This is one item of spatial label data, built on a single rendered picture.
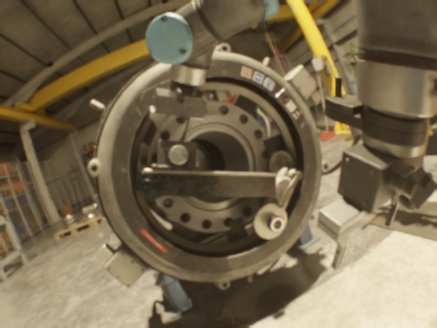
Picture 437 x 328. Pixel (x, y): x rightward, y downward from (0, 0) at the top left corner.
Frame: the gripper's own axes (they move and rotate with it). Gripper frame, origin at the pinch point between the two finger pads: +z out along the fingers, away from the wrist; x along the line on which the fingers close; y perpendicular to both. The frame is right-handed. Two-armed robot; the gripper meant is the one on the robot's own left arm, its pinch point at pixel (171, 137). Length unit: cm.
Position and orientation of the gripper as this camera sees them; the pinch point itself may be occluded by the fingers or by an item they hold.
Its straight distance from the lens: 66.7
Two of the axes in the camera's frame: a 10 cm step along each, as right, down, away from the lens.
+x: -9.0, -0.4, -4.3
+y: -3.1, -6.4, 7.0
